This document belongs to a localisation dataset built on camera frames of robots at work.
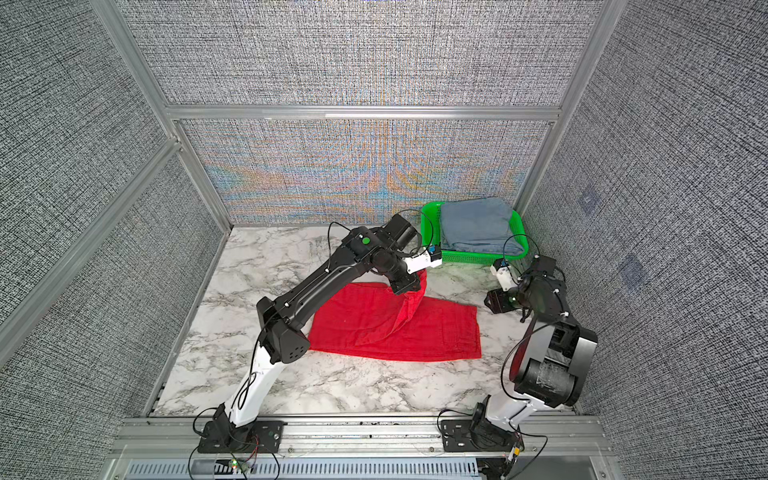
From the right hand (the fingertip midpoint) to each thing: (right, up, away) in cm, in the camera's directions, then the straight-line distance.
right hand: (502, 291), depth 91 cm
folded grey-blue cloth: (0, +22, +21) cm, 31 cm away
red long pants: (-41, -9, +1) cm, 42 cm away
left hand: (-26, +4, -12) cm, 29 cm away
